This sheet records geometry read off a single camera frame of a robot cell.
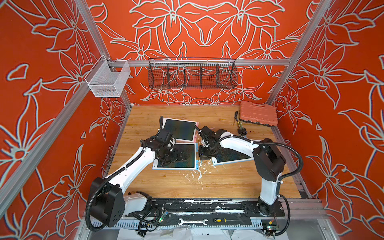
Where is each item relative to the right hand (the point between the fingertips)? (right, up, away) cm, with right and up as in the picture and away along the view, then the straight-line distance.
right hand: (198, 156), depth 87 cm
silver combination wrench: (-9, -27, -17) cm, 33 cm away
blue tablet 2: (+17, -1, +5) cm, 18 cm away
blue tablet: (-5, -4, +2) cm, 7 cm away
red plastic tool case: (+47, +26, +17) cm, 56 cm away
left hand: (-11, 0, -7) cm, 13 cm away
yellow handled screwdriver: (+9, -26, -17) cm, 32 cm away
